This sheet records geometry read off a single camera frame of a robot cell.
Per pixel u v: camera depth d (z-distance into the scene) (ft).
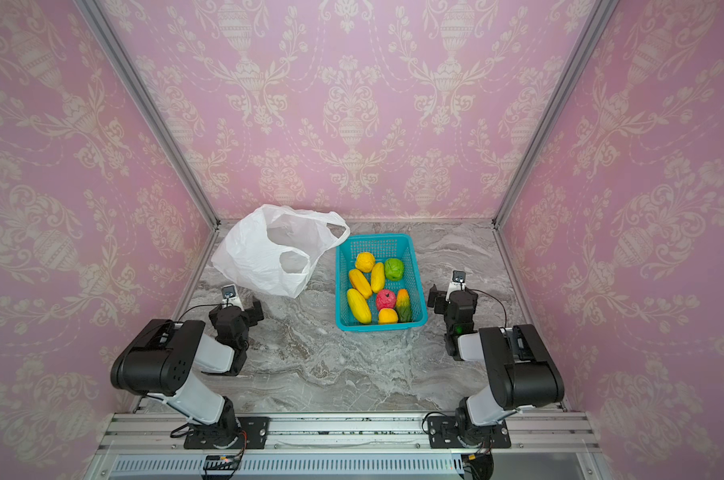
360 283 3.23
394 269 3.27
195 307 2.45
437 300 2.85
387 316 2.89
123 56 2.51
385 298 3.04
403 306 3.02
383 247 3.48
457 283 2.66
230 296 2.63
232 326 2.34
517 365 1.49
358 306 3.03
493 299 2.55
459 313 2.34
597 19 2.26
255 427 2.48
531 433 2.49
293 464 5.21
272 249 2.97
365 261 3.36
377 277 3.25
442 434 2.39
